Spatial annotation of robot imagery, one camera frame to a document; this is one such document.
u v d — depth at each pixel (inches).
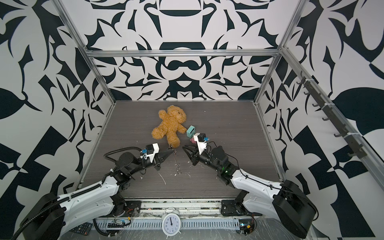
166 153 26.0
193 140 38.0
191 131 38.2
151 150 23.0
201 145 26.0
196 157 25.6
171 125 38.2
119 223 28.5
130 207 29.3
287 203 16.3
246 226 28.1
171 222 27.0
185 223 28.1
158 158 25.2
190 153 28.1
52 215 16.0
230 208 29.3
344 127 19.5
